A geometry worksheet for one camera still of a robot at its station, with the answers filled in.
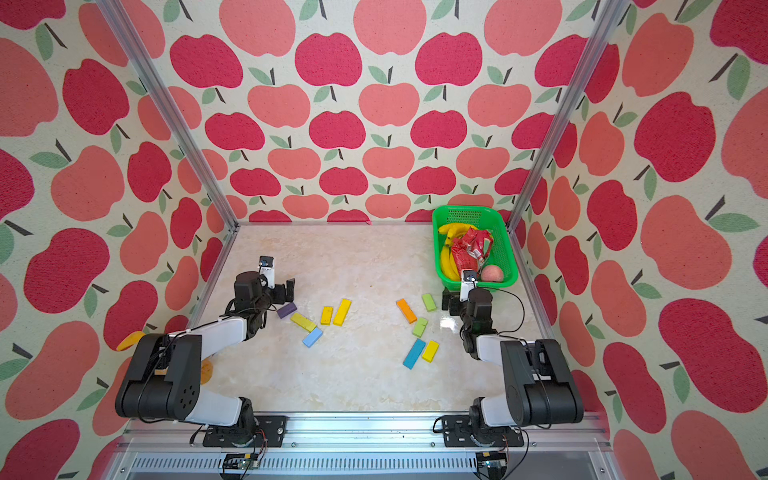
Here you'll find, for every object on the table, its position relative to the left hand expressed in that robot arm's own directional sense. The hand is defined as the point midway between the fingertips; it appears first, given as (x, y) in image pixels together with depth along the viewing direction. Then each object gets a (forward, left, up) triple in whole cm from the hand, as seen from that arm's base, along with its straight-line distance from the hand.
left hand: (281, 279), depth 93 cm
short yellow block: (-8, -14, -9) cm, 19 cm away
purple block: (-6, -1, -9) cm, 11 cm away
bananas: (+20, -57, +2) cm, 61 cm away
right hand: (-4, -58, -1) cm, 58 cm away
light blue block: (-16, -10, -10) cm, 21 cm away
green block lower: (-12, -44, -10) cm, 47 cm away
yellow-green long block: (-10, -7, -9) cm, 15 cm away
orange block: (-6, -40, -8) cm, 41 cm away
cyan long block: (-20, -42, -9) cm, 47 cm away
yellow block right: (-19, -47, -9) cm, 51 cm away
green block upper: (-3, -48, -9) cm, 49 cm away
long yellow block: (-7, -19, -9) cm, 22 cm away
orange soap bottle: (-27, +23, +15) cm, 38 cm away
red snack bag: (+11, -62, +2) cm, 63 cm away
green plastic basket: (+13, -75, -2) cm, 76 cm away
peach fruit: (+4, -69, -2) cm, 69 cm away
